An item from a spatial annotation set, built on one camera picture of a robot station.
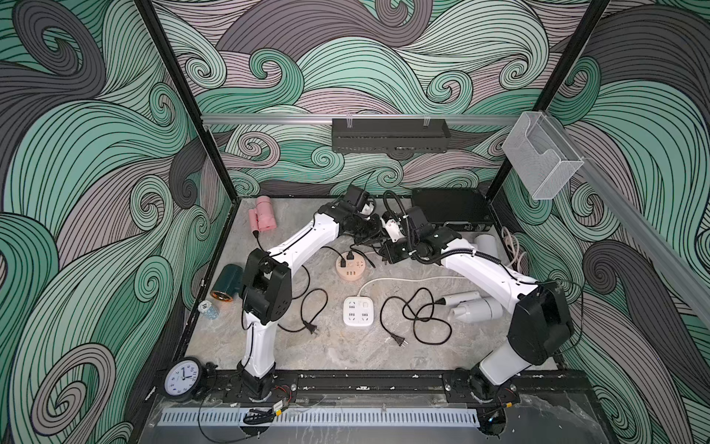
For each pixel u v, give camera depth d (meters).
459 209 1.21
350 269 0.95
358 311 0.85
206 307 0.82
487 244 0.97
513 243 1.01
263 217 1.07
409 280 0.95
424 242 0.61
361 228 0.74
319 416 0.70
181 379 0.73
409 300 0.90
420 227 0.65
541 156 0.77
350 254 0.97
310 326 0.84
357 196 0.70
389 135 0.97
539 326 0.43
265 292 0.52
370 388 0.74
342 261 0.95
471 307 0.81
